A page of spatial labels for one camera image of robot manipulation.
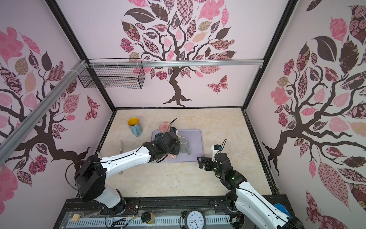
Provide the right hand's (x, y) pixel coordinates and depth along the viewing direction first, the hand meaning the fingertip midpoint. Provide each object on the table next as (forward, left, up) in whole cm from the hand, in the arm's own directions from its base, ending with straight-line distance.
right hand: (203, 157), depth 82 cm
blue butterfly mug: (+27, +48, 0) cm, 55 cm away
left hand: (+6, +15, +2) cm, 17 cm away
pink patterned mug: (-2, +18, +9) cm, 20 cm away
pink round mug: (+21, +25, +3) cm, 33 cm away
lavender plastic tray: (+15, +4, -9) cm, 18 cm away
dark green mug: (+15, +27, +2) cm, 31 cm away
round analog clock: (-29, +6, -7) cm, 31 cm away
